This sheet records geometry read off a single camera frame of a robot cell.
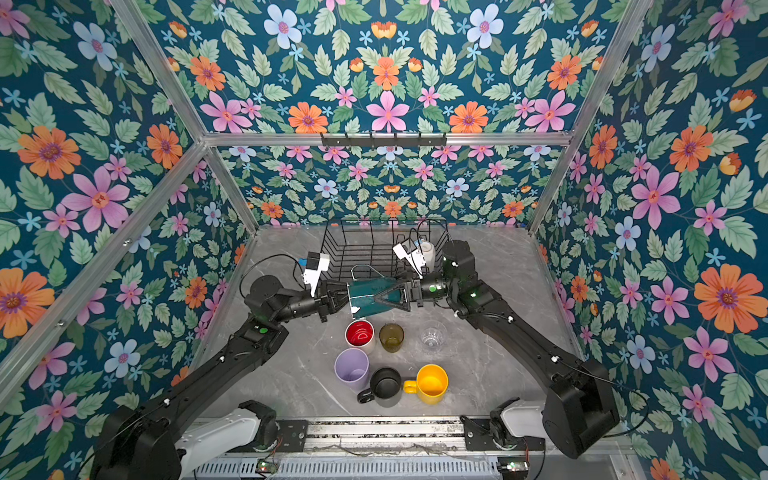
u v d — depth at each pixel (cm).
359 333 89
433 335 90
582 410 40
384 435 75
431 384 82
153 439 38
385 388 82
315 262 61
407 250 62
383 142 91
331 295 63
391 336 89
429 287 62
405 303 59
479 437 73
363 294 60
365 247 112
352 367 82
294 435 74
